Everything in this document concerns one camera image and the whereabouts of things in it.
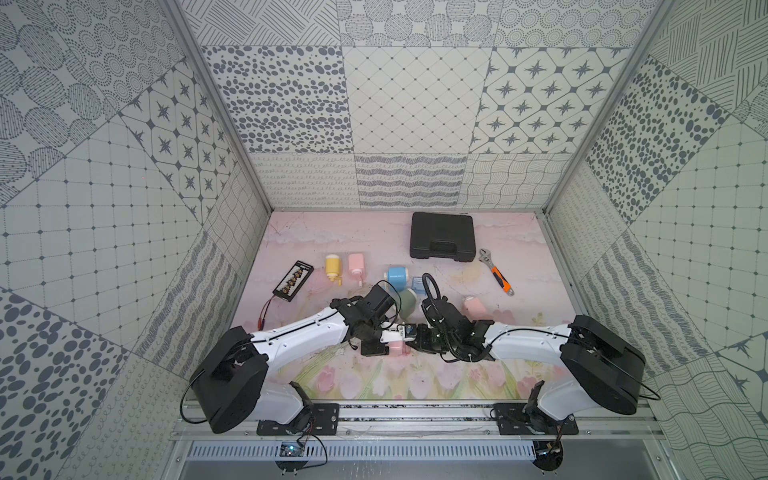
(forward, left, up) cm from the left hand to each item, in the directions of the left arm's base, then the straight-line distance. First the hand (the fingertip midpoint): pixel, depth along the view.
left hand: (393, 341), depth 82 cm
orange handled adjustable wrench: (+24, -37, -5) cm, 44 cm away
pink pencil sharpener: (+25, +13, +1) cm, 29 cm away
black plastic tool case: (+39, -17, 0) cm, 43 cm away
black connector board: (+20, +34, -3) cm, 40 cm away
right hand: (0, -4, -3) cm, 5 cm away
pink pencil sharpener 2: (+10, -24, +1) cm, 26 cm away
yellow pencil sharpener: (+23, +20, +2) cm, 30 cm away
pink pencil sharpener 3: (-3, -2, +1) cm, 3 cm away
